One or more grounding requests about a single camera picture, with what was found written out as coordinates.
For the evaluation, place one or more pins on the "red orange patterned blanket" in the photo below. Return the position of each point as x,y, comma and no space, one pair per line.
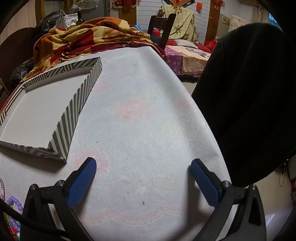
92,34

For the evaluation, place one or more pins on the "white pillow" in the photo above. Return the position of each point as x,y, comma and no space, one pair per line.
186,43

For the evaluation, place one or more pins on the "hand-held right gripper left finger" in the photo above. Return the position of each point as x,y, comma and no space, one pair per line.
82,183

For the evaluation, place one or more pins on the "white gift bag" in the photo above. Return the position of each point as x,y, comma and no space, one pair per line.
66,20

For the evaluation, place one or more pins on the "red framed wall hanging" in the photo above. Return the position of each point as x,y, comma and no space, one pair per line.
180,2

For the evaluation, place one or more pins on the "cream floral cloth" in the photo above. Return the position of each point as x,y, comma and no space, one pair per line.
182,25

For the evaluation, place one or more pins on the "round dark wooden board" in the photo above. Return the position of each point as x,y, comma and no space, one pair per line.
13,51

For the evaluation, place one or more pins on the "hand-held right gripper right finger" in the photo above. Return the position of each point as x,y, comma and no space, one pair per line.
205,183

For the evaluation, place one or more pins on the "dark glass bottle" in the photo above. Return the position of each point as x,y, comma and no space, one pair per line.
80,19

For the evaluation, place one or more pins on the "purple floral bedsheet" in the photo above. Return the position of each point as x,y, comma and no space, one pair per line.
173,62

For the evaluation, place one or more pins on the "pink bed cover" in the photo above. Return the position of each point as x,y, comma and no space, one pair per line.
194,60

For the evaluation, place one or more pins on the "person's black clothing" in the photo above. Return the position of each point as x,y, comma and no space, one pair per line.
249,92

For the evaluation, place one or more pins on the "grey white striped box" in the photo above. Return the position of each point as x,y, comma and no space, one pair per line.
46,104

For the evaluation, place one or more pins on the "small red wall flag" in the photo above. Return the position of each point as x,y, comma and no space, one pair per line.
199,6

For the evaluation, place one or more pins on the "dark wooden chair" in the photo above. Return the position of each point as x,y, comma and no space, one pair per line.
161,25

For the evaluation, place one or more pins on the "brown slatted wooden chair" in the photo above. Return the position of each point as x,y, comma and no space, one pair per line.
2,89

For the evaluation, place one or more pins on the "black plastic bag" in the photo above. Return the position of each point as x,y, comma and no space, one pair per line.
46,23
22,69

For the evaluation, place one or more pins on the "red bag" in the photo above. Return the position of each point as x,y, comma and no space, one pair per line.
210,44

